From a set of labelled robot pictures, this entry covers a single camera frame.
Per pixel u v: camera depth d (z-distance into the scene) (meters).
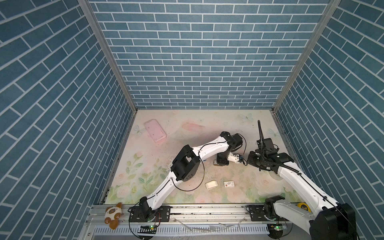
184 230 0.70
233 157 0.81
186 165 0.57
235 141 0.69
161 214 0.73
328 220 0.38
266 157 0.62
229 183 0.82
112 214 0.71
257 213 0.74
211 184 0.83
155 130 1.06
